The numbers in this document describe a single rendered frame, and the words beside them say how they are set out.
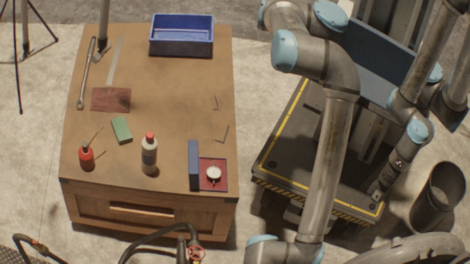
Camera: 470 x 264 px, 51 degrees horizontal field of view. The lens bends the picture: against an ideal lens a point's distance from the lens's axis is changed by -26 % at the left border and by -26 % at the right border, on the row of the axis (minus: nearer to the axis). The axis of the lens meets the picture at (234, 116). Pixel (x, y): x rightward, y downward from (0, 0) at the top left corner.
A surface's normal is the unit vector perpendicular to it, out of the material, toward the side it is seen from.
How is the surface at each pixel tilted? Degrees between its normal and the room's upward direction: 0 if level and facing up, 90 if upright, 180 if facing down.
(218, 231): 90
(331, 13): 5
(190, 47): 90
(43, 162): 0
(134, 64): 0
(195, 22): 90
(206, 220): 90
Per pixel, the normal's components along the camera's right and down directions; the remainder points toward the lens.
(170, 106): 0.14, -0.63
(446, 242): 0.39, -0.61
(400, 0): -0.42, 0.66
